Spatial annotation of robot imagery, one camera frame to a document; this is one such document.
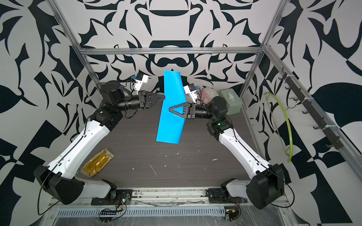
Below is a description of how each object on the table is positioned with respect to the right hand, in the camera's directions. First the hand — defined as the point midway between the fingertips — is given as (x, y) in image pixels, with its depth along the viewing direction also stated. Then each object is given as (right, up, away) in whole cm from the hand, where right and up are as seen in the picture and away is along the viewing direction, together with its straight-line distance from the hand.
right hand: (171, 112), depth 57 cm
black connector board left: (-32, -51, +11) cm, 62 cm away
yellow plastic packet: (-44, -31, +26) cm, 60 cm away
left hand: (-3, +7, +1) cm, 8 cm away
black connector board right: (+30, -50, +14) cm, 60 cm away
